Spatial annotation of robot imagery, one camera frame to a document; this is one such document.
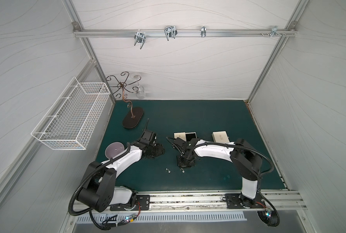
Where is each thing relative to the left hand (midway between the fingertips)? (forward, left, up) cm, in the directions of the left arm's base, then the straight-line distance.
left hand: (163, 152), depth 87 cm
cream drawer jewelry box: (+12, -38, -1) cm, 40 cm away
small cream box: (+12, -14, -1) cm, 19 cm away
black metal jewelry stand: (+31, +23, -1) cm, 39 cm away
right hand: (-7, -10, -4) cm, 13 cm away
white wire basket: (+3, +42, +27) cm, 50 cm away
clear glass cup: (+36, +17, +15) cm, 43 cm away
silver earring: (-9, -3, -4) cm, 10 cm away
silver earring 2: (-10, -13, -4) cm, 17 cm away
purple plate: (+1, +31, 0) cm, 31 cm away
